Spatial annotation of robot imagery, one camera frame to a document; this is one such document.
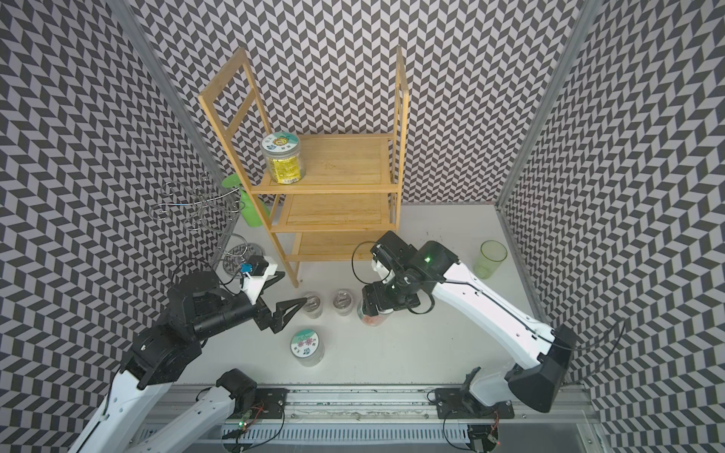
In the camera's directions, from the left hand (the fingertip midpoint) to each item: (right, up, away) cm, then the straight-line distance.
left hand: (292, 291), depth 63 cm
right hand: (+20, -6, +5) cm, 22 cm away
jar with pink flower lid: (0, -18, +11) cm, 21 cm away
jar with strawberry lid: (+18, -8, +5) cm, 20 cm away
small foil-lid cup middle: (+9, -8, +22) cm, 25 cm away
